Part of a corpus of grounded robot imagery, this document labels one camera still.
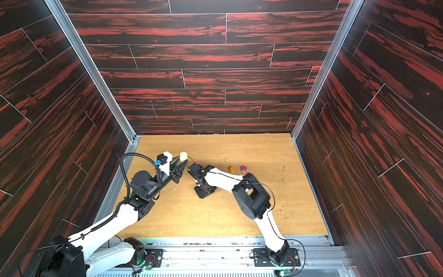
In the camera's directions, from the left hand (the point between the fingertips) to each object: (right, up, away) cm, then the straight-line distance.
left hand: (184, 159), depth 73 cm
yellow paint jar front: (+23, -7, +26) cm, 35 cm away
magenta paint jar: (+30, -7, +28) cm, 42 cm away
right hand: (+8, -19, +23) cm, 30 cm away
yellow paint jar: (0, +1, -2) cm, 2 cm away
